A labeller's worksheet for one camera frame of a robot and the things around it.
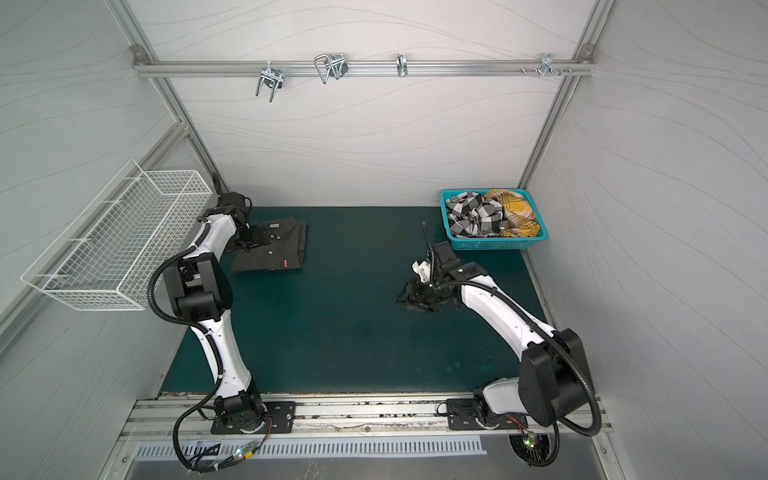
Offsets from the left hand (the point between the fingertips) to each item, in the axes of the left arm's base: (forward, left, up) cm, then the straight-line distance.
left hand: (254, 239), depth 100 cm
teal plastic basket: (+3, -73, -4) cm, 73 cm away
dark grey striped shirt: (+1, -9, -6) cm, 10 cm away
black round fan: (-54, -83, -12) cm, 100 cm away
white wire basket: (-23, +16, +24) cm, 37 cm away
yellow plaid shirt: (+11, -93, +1) cm, 93 cm away
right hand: (-22, -51, +4) cm, 56 cm away
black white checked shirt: (+14, -76, -1) cm, 78 cm away
